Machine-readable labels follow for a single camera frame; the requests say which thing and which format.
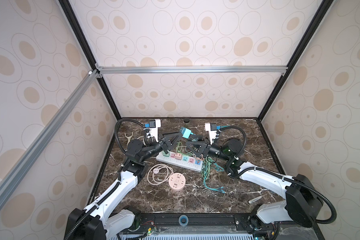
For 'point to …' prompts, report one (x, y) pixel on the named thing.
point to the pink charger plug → (178, 156)
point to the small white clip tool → (254, 199)
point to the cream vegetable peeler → (129, 138)
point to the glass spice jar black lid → (186, 120)
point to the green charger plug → (168, 154)
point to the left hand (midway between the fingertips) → (184, 137)
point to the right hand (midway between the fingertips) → (187, 144)
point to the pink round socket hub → (177, 181)
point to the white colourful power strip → (181, 160)
